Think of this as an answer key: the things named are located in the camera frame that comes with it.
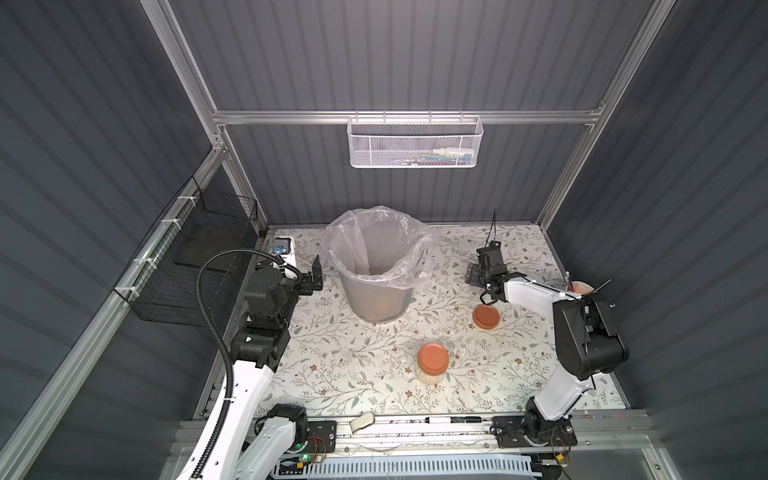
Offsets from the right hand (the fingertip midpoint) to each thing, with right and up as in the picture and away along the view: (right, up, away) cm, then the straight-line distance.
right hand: (487, 272), depth 97 cm
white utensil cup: (+26, -4, -8) cm, 27 cm away
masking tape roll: (-39, -36, -24) cm, 58 cm away
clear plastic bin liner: (-36, +9, -6) cm, 38 cm away
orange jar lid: (-2, -14, -3) cm, 14 cm away
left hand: (-54, +5, -28) cm, 61 cm away
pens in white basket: (-16, +37, -5) cm, 40 cm away
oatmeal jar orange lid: (-21, -22, -19) cm, 36 cm away
